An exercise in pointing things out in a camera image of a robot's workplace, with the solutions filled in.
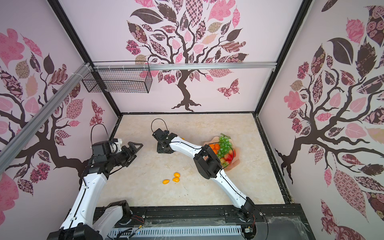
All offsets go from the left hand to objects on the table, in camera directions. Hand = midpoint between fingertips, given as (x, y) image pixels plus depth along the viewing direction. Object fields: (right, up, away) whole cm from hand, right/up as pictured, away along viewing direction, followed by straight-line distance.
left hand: (140, 152), depth 78 cm
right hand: (+6, -1, +19) cm, 20 cm away
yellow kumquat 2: (+18, -17, +7) cm, 26 cm away
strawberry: (+50, -5, +12) cm, 52 cm away
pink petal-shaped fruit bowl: (+55, -8, +12) cm, 56 cm away
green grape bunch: (+49, +2, +14) cm, 51 cm away
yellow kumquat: (+18, -15, +9) cm, 25 cm away
